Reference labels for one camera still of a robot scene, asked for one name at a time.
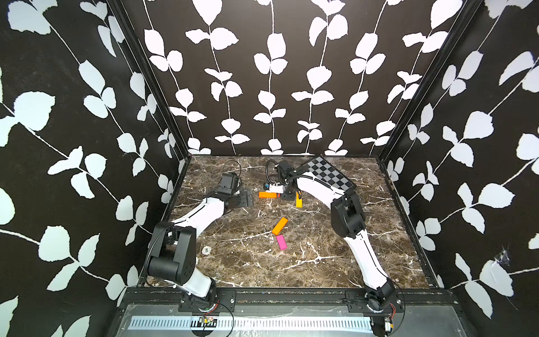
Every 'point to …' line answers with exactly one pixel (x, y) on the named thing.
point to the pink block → (281, 242)
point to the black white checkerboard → (324, 170)
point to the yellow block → (299, 202)
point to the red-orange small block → (278, 195)
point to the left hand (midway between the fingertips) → (244, 194)
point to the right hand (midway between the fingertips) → (283, 188)
